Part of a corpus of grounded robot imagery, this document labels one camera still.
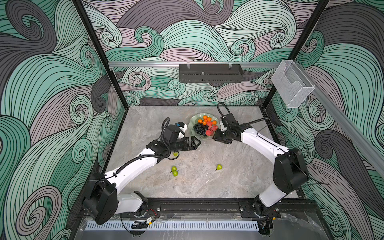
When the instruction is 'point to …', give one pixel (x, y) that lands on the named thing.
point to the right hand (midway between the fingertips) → (215, 137)
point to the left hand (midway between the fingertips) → (196, 142)
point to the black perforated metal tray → (211, 73)
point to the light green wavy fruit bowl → (193, 120)
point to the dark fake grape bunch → (200, 128)
